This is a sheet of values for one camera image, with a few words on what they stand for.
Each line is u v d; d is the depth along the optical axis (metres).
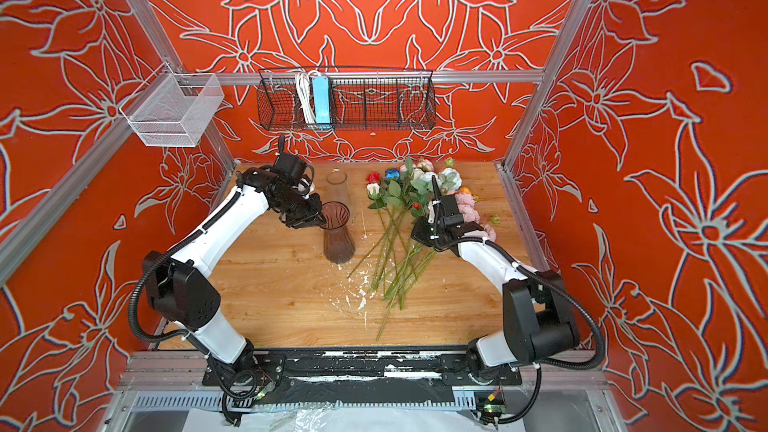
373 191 1.06
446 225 0.68
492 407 0.69
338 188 0.91
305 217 0.71
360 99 0.98
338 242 0.93
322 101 0.89
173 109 0.92
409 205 1.03
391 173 1.10
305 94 0.89
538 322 0.42
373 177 1.10
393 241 0.97
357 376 0.73
